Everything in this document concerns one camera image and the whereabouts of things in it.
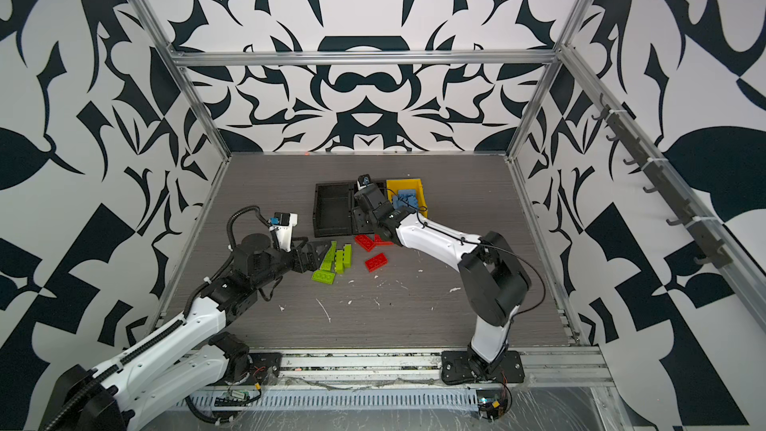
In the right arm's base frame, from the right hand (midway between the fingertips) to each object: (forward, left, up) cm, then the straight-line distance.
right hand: (363, 209), depth 89 cm
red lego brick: (-5, 0, -11) cm, 12 cm away
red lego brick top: (-4, -4, -13) cm, 14 cm away
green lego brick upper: (-12, +8, -10) cm, 17 cm away
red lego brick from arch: (-11, -3, -12) cm, 17 cm away
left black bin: (+10, +12, -14) cm, 21 cm away
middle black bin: (-8, -1, +5) cm, 10 cm away
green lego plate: (-15, +12, -12) cm, 23 cm away
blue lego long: (+11, -14, -10) cm, 20 cm away
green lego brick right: (-10, +5, -10) cm, 15 cm away
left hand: (-12, +11, +5) cm, 16 cm away
